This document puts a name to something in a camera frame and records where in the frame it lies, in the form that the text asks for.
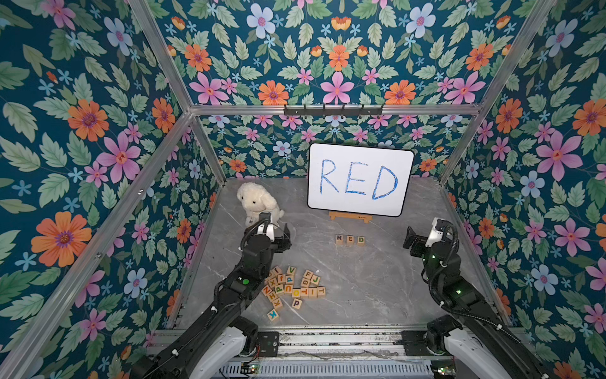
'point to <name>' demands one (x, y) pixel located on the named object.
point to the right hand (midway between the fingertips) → (427, 228)
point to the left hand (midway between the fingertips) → (276, 223)
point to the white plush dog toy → (256, 200)
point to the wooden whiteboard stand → (365, 217)
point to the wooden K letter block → (272, 315)
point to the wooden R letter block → (339, 239)
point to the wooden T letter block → (321, 290)
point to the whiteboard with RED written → (357, 179)
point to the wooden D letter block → (360, 241)
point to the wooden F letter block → (308, 274)
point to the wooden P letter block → (297, 303)
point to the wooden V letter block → (290, 271)
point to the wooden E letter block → (349, 240)
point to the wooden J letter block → (315, 281)
